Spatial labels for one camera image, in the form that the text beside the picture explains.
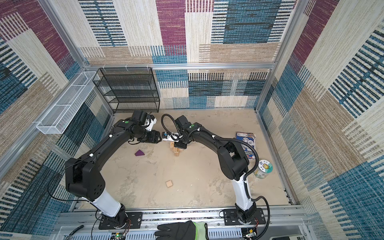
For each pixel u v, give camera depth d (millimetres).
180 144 813
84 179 436
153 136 760
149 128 774
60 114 730
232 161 522
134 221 731
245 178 551
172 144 914
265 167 825
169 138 810
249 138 996
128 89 1105
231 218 730
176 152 934
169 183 837
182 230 700
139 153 961
